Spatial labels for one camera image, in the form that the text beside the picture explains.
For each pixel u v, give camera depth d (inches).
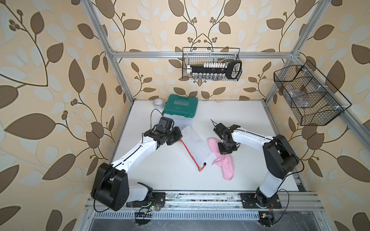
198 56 35.9
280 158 18.7
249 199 29.0
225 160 33.2
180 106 44.0
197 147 36.1
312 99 28.8
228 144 29.6
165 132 25.5
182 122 42.5
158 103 46.7
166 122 25.7
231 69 33.1
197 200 29.7
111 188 16.1
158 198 29.7
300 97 27.3
